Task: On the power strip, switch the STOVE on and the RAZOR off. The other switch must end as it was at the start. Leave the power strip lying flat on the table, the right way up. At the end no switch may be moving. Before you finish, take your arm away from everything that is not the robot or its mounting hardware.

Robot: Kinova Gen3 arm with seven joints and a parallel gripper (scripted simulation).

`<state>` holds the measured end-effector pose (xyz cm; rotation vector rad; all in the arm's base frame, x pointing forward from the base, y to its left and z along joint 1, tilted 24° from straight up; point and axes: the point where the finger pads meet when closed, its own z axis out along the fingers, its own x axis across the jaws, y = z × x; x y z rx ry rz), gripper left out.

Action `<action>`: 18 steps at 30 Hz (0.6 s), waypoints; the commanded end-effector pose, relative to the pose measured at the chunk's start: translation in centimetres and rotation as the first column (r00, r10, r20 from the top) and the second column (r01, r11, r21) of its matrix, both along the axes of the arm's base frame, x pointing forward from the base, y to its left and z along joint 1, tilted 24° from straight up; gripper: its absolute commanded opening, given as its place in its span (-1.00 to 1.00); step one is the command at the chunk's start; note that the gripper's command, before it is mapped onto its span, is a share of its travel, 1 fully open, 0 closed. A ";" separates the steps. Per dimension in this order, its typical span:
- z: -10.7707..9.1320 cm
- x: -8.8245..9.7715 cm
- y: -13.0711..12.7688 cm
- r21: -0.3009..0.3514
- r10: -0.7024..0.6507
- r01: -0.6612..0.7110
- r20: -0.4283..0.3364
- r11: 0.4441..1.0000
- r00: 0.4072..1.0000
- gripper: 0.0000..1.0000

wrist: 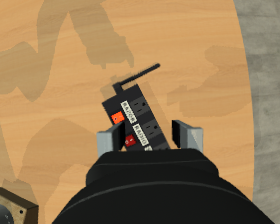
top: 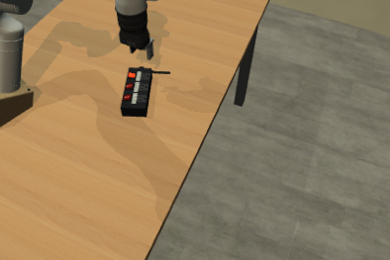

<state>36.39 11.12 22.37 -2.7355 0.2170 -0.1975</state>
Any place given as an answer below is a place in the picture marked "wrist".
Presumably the black power strip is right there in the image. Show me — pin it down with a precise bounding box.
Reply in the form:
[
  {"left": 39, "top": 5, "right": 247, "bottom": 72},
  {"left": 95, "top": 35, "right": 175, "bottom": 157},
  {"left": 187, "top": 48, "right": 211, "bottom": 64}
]
[{"left": 102, "top": 63, "right": 171, "bottom": 151}]

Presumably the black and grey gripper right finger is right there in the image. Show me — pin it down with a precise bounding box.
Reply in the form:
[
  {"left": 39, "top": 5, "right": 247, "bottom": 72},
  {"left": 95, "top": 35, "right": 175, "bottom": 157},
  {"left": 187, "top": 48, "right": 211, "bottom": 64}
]
[{"left": 172, "top": 120, "right": 203, "bottom": 153}]

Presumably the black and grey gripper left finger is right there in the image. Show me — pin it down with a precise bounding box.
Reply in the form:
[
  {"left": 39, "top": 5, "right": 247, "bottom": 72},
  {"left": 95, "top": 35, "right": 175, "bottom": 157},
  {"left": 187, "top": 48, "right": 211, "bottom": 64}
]
[{"left": 96, "top": 122, "right": 126, "bottom": 158}]

